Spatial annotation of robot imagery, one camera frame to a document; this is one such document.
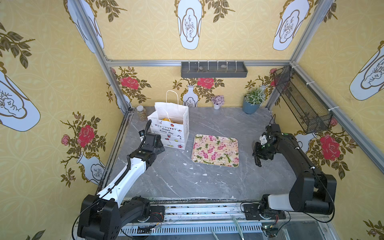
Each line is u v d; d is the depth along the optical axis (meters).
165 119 0.97
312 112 0.83
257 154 0.76
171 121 0.78
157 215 0.74
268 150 0.71
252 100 1.09
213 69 0.93
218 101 1.14
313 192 0.42
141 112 1.07
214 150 0.97
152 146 0.64
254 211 0.74
